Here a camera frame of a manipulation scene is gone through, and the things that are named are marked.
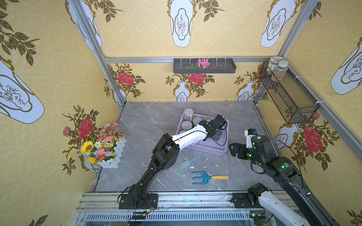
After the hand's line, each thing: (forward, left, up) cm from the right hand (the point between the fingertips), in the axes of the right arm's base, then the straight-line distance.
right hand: (237, 145), depth 75 cm
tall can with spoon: (+25, +27, -5) cm, 37 cm away
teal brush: (-5, +28, -17) cm, 33 cm away
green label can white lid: (+19, +28, -9) cm, 35 cm away
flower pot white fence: (-5, +71, -1) cm, 71 cm away
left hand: (+17, +13, -10) cm, 24 cm away
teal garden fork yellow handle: (-12, +15, -18) cm, 26 cm away
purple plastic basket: (+6, +13, -11) cm, 18 cm away
